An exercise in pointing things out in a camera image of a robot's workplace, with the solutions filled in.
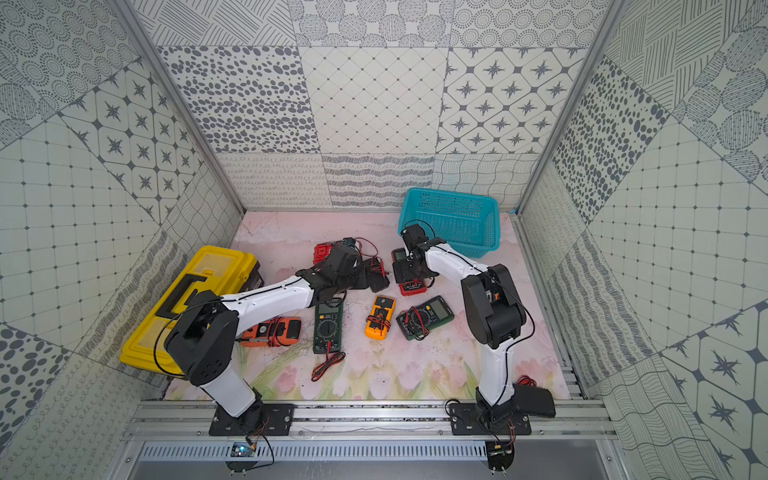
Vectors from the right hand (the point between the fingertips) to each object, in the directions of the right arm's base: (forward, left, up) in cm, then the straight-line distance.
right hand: (414, 276), depth 97 cm
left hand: (-3, +14, +8) cm, 17 cm away
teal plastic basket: (+29, -23, -4) cm, 37 cm away
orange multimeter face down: (-21, +40, +2) cm, 45 cm away
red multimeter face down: (+9, +33, +1) cm, 34 cm away
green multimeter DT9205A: (-18, +26, -2) cm, 32 cm away
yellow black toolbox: (-8, +55, +15) cm, 57 cm away
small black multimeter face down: (+4, +13, 0) cm, 14 cm away
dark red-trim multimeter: (-4, -1, -1) cm, 4 cm away
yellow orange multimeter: (-15, +11, 0) cm, 18 cm away
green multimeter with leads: (-16, -1, -1) cm, 16 cm away
